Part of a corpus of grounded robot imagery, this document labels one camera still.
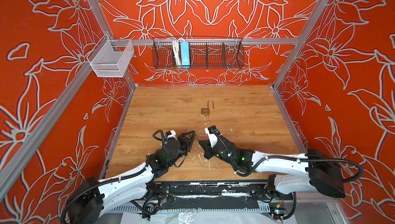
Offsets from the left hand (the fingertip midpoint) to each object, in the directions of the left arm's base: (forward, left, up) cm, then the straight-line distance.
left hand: (197, 134), depth 75 cm
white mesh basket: (+35, +55, +16) cm, 67 cm away
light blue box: (+44, +9, +18) cm, 48 cm away
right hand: (-4, 0, -2) cm, 5 cm away
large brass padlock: (+27, -5, -16) cm, 31 cm away
